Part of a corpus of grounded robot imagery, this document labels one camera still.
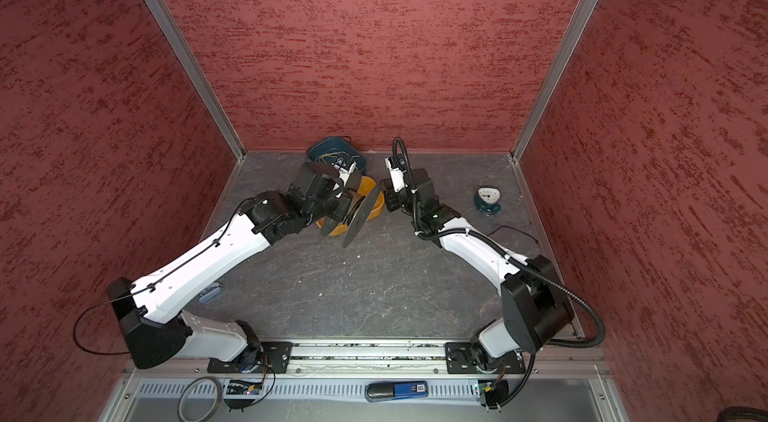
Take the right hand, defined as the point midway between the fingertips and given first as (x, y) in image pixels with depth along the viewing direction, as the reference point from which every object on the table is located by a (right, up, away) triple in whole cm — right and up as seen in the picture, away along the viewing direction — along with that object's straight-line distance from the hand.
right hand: (386, 185), depth 84 cm
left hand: (-11, -3, -10) cm, 15 cm away
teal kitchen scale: (+35, -6, +19) cm, 40 cm away
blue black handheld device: (+2, -46, -18) cm, 50 cm away
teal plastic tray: (-23, +14, +34) cm, 44 cm away
